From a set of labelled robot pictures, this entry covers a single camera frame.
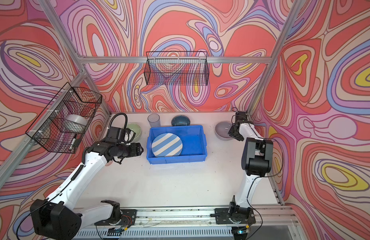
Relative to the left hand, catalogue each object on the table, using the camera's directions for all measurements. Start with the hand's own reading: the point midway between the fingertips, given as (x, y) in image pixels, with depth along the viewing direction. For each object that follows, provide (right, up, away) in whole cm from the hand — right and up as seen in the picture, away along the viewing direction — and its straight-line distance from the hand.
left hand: (139, 149), depth 80 cm
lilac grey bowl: (+51, +9, +26) cm, 58 cm away
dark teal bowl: (+21, +17, +27) cm, 38 cm away
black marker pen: (-30, +5, -8) cm, 32 cm away
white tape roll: (-28, +14, -10) cm, 33 cm away
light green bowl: (-8, +11, +21) cm, 25 cm away
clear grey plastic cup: (+4, +17, +16) cm, 23 cm away
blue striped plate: (+13, +1, +16) cm, 20 cm away
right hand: (+59, +5, +19) cm, 62 cm away
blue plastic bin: (+30, +4, +22) cm, 38 cm away
